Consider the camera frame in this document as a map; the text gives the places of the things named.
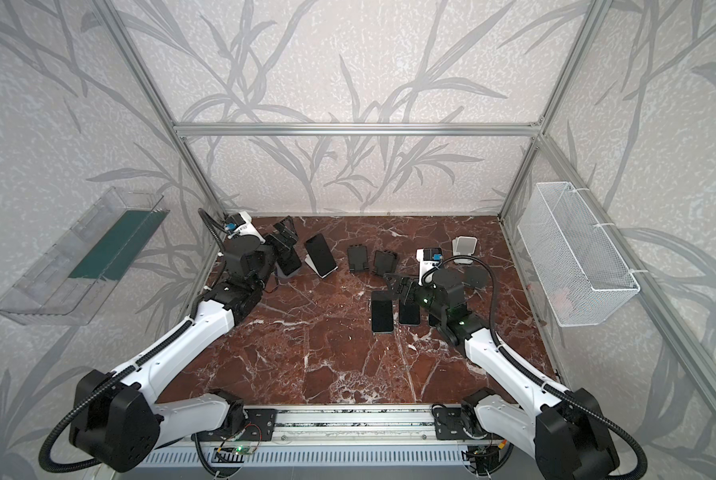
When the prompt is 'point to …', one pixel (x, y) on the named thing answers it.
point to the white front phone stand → (463, 246)
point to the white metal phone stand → (309, 262)
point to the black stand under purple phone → (384, 262)
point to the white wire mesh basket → (580, 274)
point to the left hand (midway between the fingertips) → (287, 215)
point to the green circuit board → (242, 450)
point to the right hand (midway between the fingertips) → (396, 268)
